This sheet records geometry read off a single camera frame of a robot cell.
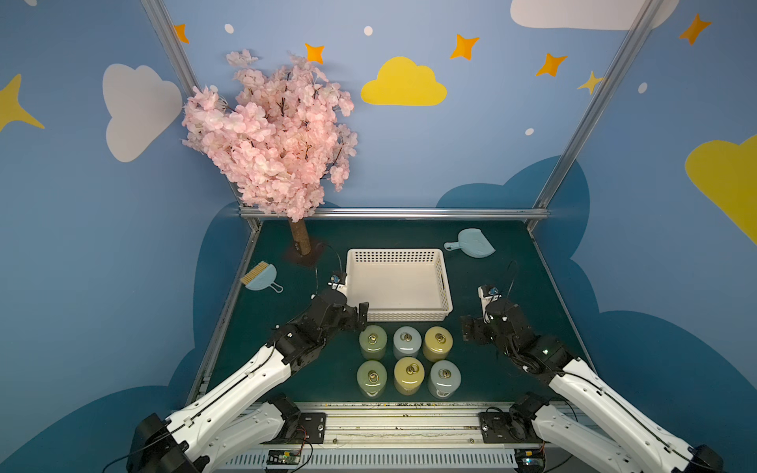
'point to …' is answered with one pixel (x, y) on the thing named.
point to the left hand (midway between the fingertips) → (352, 298)
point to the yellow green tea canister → (438, 342)
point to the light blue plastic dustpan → (473, 242)
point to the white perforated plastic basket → (400, 285)
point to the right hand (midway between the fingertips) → (482, 312)
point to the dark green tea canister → (372, 377)
